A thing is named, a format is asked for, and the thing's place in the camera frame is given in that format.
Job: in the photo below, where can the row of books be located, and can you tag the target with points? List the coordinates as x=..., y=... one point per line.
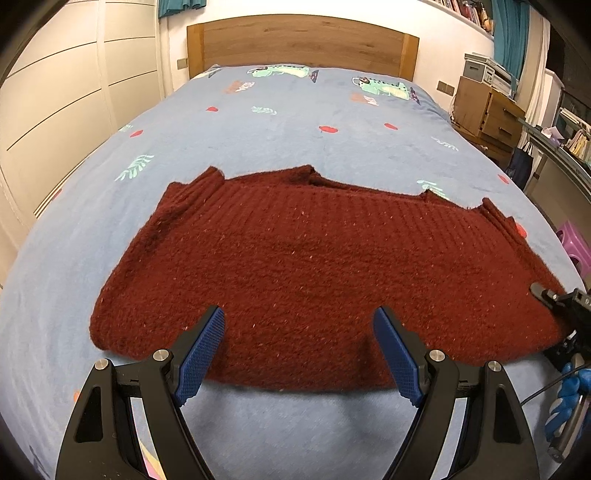
x=466, y=8

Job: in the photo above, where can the wooden headboard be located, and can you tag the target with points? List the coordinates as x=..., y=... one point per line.
x=300, y=39

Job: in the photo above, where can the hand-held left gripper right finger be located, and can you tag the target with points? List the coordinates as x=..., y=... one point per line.
x=397, y=357

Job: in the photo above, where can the grey tilting desk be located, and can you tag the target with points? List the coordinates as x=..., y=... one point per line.
x=561, y=161

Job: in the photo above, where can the dark red knit sweater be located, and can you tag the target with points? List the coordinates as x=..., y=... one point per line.
x=314, y=286

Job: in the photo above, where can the person's right hand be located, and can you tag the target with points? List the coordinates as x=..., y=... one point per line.
x=565, y=406

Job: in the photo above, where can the navy tote bag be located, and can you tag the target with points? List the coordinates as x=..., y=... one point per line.
x=519, y=162

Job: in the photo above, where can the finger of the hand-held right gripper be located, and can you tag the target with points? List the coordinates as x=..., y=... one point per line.
x=547, y=294

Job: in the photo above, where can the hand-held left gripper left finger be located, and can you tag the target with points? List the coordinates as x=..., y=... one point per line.
x=203, y=355

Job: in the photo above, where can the wooden drawer cabinet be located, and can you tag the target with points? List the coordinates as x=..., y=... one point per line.
x=487, y=117

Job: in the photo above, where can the white printer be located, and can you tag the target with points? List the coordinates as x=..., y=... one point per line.
x=487, y=71

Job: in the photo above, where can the purple plastic stool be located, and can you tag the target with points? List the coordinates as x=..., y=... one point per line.
x=575, y=240

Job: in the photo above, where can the printed blue blanket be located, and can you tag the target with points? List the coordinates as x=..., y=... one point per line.
x=295, y=138

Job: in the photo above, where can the white wardrobe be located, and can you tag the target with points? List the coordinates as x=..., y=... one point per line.
x=64, y=110

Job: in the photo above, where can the teal curtain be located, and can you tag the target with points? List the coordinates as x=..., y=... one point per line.
x=181, y=6
x=510, y=39

